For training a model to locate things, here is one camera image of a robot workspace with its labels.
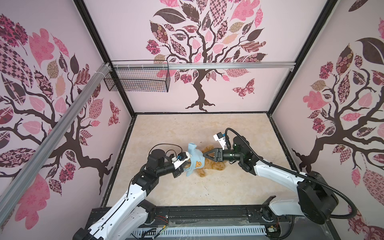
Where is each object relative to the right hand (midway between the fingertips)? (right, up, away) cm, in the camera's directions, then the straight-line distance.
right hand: (205, 154), depth 74 cm
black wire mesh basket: (-52, +53, +48) cm, 88 cm away
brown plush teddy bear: (+3, -8, +11) cm, 14 cm away
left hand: (-9, -4, +1) cm, 10 cm away
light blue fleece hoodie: (-4, -3, -1) cm, 5 cm away
